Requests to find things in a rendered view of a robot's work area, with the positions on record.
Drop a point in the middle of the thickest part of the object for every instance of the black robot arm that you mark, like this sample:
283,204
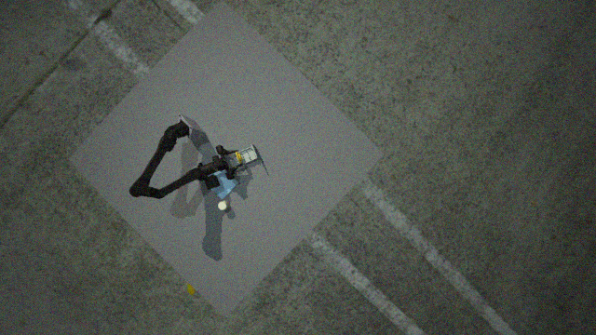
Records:
140,186

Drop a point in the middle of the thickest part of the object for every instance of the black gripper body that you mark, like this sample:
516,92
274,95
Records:
220,151

